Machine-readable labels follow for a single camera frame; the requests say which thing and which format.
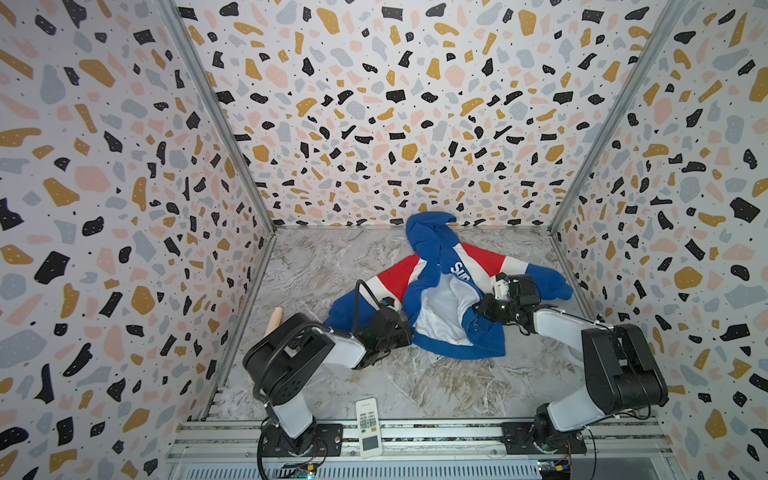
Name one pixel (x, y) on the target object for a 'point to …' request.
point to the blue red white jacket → (438, 286)
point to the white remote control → (370, 441)
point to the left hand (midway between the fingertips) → (416, 327)
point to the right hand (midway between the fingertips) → (469, 300)
